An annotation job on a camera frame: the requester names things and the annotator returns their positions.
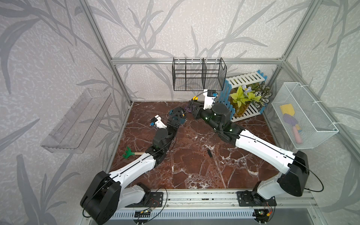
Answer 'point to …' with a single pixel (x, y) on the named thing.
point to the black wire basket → (198, 74)
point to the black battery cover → (209, 153)
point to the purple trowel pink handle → (293, 121)
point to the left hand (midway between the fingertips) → (181, 115)
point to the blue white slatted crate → (234, 82)
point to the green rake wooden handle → (128, 153)
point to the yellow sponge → (288, 108)
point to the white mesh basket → (305, 125)
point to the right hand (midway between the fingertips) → (189, 102)
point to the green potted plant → (256, 94)
